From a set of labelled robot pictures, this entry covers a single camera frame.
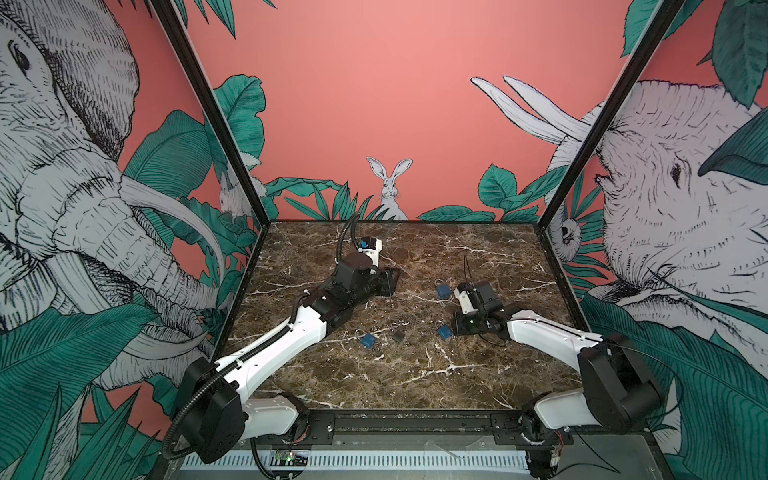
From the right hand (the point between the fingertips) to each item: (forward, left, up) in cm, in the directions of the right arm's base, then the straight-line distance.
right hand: (449, 320), depth 89 cm
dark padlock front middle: (-3, +16, -4) cm, 16 cm away
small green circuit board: (-34, +42, -3) cm, 54 cm away
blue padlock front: (-5, +25, -4) cm, 25 cm away
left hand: (+5, +16, +20) cm, 26 cm away
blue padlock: (+13, 0, -5) cm, 14 cm away
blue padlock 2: (-1, +1, -4) cm, 4 cm away
